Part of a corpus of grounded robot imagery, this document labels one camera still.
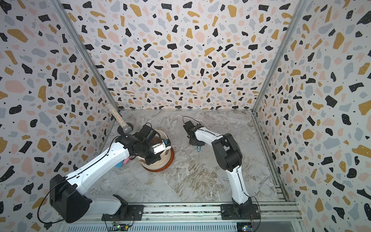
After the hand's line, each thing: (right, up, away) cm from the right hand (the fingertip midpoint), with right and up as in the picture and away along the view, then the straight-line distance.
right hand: (197, 142), depth 102 cm
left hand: (-20, -4, -24) cm, 32 cm away
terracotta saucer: (-17, -10, -11) cm, 23 cm away
